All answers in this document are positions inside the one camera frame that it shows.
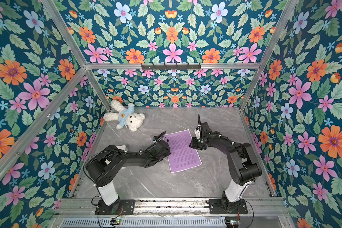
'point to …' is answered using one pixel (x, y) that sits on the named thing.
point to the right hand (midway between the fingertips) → (194, 143)
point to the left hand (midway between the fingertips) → (171, 149)
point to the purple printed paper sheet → (182, 156)
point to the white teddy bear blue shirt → (125, 115)
